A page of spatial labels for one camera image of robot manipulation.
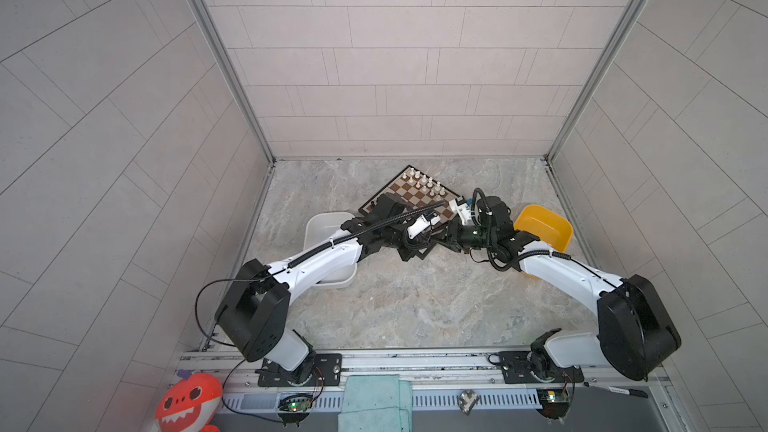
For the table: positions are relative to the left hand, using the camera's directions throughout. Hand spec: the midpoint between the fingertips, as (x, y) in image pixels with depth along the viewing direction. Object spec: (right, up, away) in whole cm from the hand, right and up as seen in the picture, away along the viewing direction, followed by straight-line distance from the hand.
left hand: (434, 239), depth 79 cm
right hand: (-2, 0, -1) cm, 2 cm away
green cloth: (-15, -35, -12) cm, 40 cm away
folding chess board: (-3, +12, +26) cm, 29 cm away
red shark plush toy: (-52, -30, -19) cm, 63 cm away
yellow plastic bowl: (+39, +1, +18) cm, 42 cm away
